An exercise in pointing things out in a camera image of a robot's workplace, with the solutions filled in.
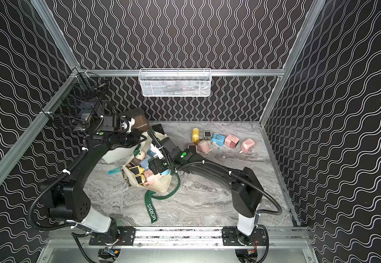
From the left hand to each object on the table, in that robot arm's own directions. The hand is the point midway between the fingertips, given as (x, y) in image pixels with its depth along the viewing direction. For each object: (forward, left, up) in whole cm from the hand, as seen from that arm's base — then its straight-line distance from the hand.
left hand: (145, 134), depth 82 cm
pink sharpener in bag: (-14, -2, -19) cm, 24 cm away
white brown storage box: (+1, +16, -20) cm, 26 cm away
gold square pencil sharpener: (+16, -33, -16) cm, 40 cm away
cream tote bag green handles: (-17, -10, -19) cm, 27 cm away
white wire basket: (+60, -8, -7) cm, 61 cm away
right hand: (-11, -7, -7) cm, 15 cm away
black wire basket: (+27, +44, +3) cm, 52 cm away
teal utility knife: (-9, +21, -24) cm, 33 cm away
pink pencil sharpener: (+7, -30, -16) cm, 35 cm away
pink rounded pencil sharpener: (+10, -57, -17) cm, 61 cm away
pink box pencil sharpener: (+14, -48, -18) cm, 53 cm away
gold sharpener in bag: (-15, +2, -12) cm, 19 cm away
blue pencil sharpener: (+15, -39, -18) cm, 46 cm away
